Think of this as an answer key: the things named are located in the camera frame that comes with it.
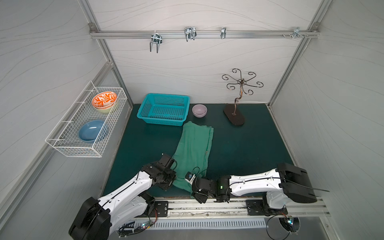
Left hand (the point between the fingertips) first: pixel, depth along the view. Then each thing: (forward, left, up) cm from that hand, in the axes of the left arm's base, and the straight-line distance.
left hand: (177, 179), depth 81 cm
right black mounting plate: (-12, -41, -1) cm, 43 cm away
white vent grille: (-20, -16, -3) cm, 25 cm away
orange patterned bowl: (+28, +37, +34) cm, 57 cm away
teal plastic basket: (+55, +16, -2) cm, 58 cm away
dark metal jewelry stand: (+50, -38, 0) cm, 62 cm away
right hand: (-4, -10, +2) cm, 11 cm away
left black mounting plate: (-14, +6, -1) cm, 15 cm away
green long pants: (+16, -8, 0) cm, 18 cm away
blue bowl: (+10, +37, +31) cm, 50 cm away
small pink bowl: (+52, -12, +1) cm, 53 cm away
